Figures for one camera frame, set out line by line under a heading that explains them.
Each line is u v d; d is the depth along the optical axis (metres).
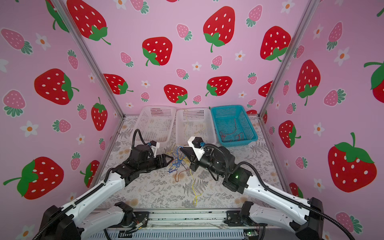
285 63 0.89
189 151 0.58
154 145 0.74
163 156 0.73
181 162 0.70
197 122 1.18
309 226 0.38
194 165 0.58
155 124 1.15
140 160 0.62
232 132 1.11
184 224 0.73
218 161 0.46
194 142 0.50
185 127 1.05
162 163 0.70
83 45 0.80
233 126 1.14
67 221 0.40
